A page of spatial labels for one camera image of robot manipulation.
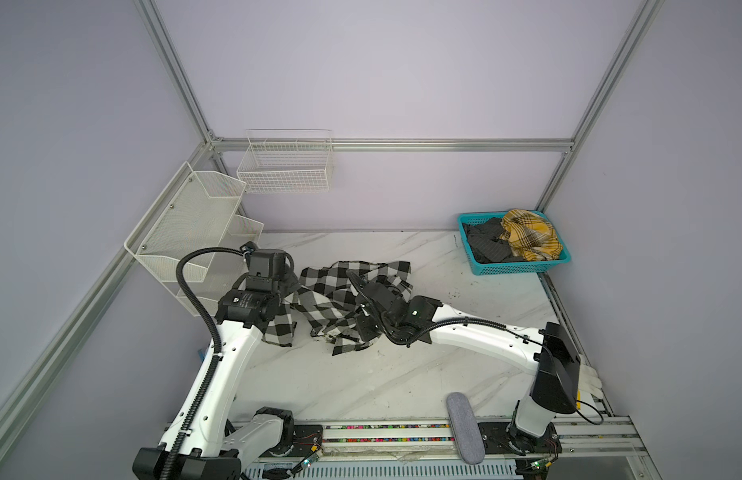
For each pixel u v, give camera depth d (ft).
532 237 3.41
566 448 2.39
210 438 1.23
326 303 2.49
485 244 3.43
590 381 2.77
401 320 1.81
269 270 1.71
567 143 3.05
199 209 2.81
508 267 3.32
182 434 1.21
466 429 2.40
